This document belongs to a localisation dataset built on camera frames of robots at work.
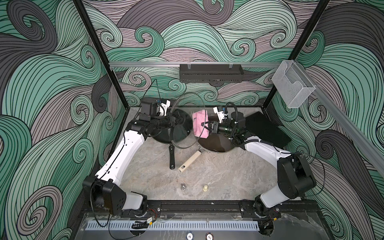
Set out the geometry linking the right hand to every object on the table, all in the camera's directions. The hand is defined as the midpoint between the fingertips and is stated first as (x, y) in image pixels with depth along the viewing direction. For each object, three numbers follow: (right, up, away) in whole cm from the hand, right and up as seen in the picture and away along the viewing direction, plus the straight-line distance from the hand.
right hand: (200, 125), depth 78 cm
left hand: (-10, +4, -5) cm, 12 cm away
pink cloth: (-1, +5, 0) cm, 5 cm away
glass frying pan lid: (-5, +17, +43) cm, 47 cm away
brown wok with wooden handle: (-4, -19, +3) cm, 19 cm away
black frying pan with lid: (-10, 0, -5) cm, 11 cm away
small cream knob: (+3, -34, 0) cm, 34 cm away
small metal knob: (-9, -32, -1) cm, 34 cm away
